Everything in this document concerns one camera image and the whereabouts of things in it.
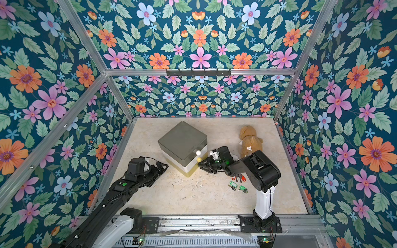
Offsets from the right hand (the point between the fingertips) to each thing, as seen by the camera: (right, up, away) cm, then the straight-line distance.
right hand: (199, 165), depth 90 cm
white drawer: (-1, +4, -5) cm, 6 cm away
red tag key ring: (+20, -8, -1) cm, 22 cm away
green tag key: (+19, -11, -3) cm, 22 cm away
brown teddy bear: (+30, +13, -1) cm, 33 cm away
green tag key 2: (+26, -13, -3) cm, 29 cm away
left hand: (-17, 0, -8) cm, 19 cm away
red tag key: (+25, -7, -1) cm, 26 cm away
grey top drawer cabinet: (-15, +15, -9) cm, 23 cm away
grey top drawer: (-4, +12, -11) cm, 17 cm away
